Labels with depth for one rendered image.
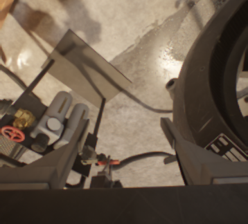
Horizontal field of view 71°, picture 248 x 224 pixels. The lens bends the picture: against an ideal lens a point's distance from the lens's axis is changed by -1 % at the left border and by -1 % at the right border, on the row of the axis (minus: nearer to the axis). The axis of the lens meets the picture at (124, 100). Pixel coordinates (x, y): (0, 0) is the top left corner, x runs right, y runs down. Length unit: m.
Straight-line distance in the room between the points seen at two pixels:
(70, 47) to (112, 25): 0.24
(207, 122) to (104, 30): 0.69
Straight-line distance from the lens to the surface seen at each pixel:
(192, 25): 0.88
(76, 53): 0.95
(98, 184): 0.58
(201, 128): 0.30
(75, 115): 0.76
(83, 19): 0.89
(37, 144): 0.65
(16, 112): 0.68
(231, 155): 0.26
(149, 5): 0.83
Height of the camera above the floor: 0.82
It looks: 49 degrees down
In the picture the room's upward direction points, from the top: 172 degrees counter-clockwise
